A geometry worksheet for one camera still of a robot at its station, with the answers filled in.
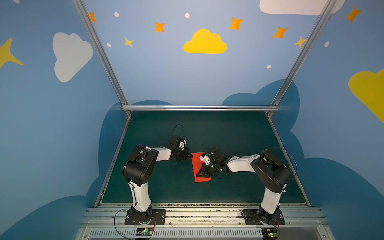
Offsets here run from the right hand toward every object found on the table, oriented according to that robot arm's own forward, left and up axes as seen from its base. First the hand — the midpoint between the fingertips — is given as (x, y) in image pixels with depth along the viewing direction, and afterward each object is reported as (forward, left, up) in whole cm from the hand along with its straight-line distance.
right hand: (197, 174), depth 88 cm
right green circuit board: (-27, -37, -2) cm, 45 cm away
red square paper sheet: (+7, 0, 0) cm, 7 cm away
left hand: (+12, +3, +1) cm, 13 cm away
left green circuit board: (-29, +24, -1) cm, 38 cm away
